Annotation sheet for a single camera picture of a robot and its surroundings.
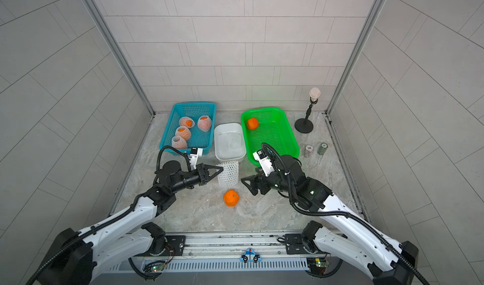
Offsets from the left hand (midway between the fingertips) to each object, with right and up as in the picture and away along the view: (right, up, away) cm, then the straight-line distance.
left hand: (224, 170), depth 72 cm
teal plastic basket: (-18, +10, +30) cm, 37 cm away
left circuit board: (-23, -32, -8) cm, 40 cm away
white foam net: (0, +10, +28) cm, 30 cm away
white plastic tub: (-4, +3, +24) cm, 25 cm away
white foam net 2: (+2, -3, -1) cm, 4 cm away
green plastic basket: (+21, +17, +37) cm, 46 cm away
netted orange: (+11, +19, +33) cm, 39 cm away
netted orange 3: (-26, +20, +32) cm, 45 cm away
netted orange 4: (-15, +19, +30) cm, 38 cm away
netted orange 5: (-25, +14, +25) cm, 38 cm away
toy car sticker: (+10, -30, -4) cm, 32 cm away
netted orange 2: (+2, -13, +6) cm, 15 cm away
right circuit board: (+35, -34, -4) cm, 49 cm away
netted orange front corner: (-25, +9, +19) cm, 33 cm away
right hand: (+10, -2, -5) cm, 11 cm away
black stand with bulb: (+42, +18, +36) cm, 59 cm away
